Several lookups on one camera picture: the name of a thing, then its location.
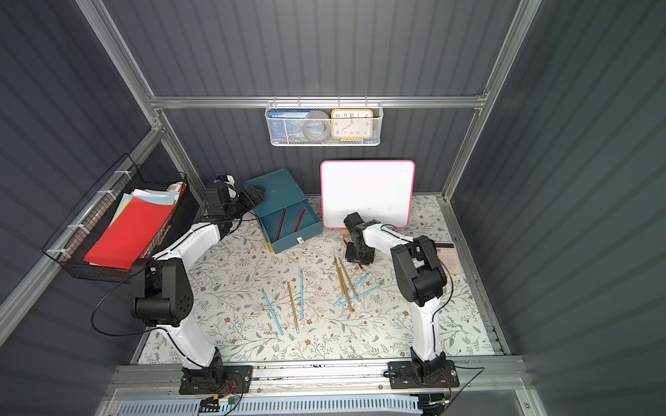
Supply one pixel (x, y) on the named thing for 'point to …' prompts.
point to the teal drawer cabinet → (281, 190)
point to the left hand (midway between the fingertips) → (254, 192)
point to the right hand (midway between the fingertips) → (359, 259)
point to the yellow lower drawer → (271, 250)
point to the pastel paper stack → (160, 196)
